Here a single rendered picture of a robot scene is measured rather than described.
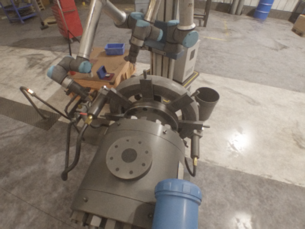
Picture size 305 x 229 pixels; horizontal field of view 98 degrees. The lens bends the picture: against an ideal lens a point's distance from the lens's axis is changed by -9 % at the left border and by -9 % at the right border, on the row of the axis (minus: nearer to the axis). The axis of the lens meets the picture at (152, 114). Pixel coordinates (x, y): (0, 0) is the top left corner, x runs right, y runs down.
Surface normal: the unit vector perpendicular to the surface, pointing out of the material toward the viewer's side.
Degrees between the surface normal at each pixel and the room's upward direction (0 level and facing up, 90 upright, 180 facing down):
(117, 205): 1
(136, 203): 16
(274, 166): 0
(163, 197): 41
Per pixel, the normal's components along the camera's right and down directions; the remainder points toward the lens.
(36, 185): 0.00, -0.67
